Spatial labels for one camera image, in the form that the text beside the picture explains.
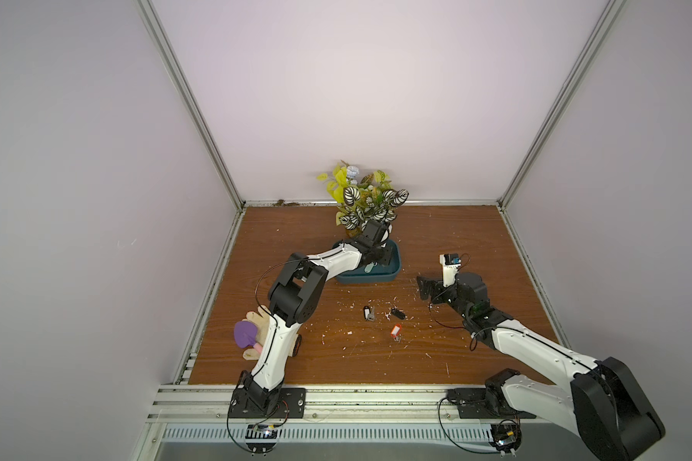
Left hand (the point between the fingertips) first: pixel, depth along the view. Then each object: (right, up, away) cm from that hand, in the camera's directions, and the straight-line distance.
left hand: (394, 251), depth 99 cm
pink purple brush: (-47, -24, -15) cm, 55 cm away
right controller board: (+24, -44, -30) cm, 58 cm away
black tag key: (-9, -19, -10) cm, 23 cm away
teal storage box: (-6, -6, -8) cm, 11 cm away
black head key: (+1, -20, -10) cm, 22 cm away
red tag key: (-1, -24, -14) cm, 28 cm away
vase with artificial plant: (-12, +18, -10) cm, 24 cm away
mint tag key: (-9, -6, 0) cm, 11 cm away
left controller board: (-38, -46, -27) cm, 66 cm away
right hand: (+10, -5, -14) cm, 18 cm away
